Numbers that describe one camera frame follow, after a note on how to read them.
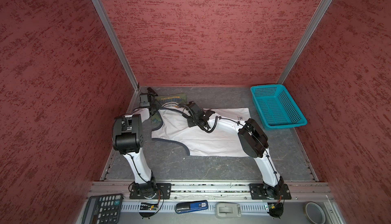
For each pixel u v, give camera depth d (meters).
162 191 0.75
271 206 0.71
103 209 0.68
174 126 0.97
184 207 0.66
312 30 0.86
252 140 0.55
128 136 0.52
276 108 1.10
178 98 1.11
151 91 1.14
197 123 0.72
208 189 0.76
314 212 0.70
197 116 0.74
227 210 0.68
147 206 0.73
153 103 0.92
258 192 0.74
